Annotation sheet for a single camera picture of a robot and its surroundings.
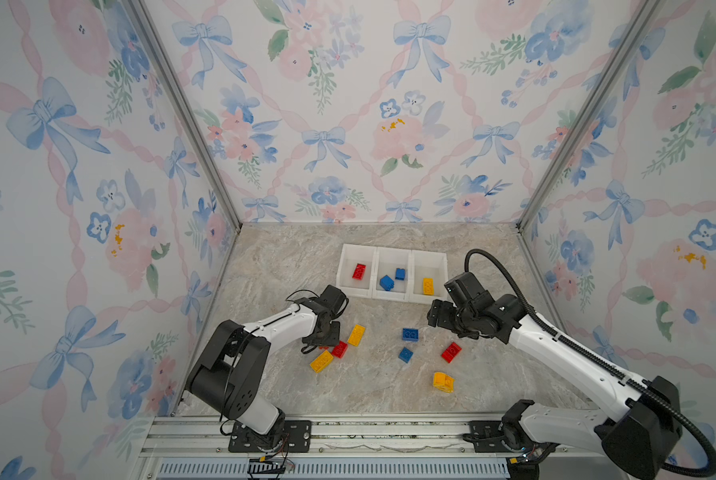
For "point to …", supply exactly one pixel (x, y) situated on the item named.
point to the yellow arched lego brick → (443, 382)
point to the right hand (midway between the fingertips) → (437, 317)
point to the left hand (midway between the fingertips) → (328, 336)
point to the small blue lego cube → (405, 355)
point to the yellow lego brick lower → (322, 361)
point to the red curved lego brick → (359, 271)
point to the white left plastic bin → (351, 255)
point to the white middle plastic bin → (388, 260)
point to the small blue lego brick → (400, 274)
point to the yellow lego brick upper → (357, 335)
